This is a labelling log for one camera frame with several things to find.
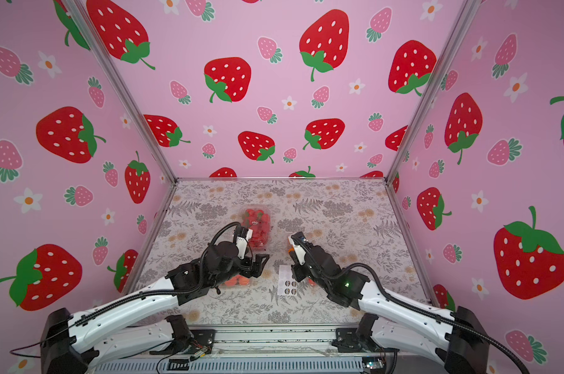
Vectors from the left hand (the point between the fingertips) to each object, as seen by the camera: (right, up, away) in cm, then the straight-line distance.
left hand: (262, 253), depth 75 cm
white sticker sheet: (+8, -15, +11) cm, 20 cm away
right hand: (+8, -1, -1) cm, 8 cm away
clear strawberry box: (-5, +10, +26) cm, 28 cm away
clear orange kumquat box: (+9, +3, -9) cm, 13 cm away
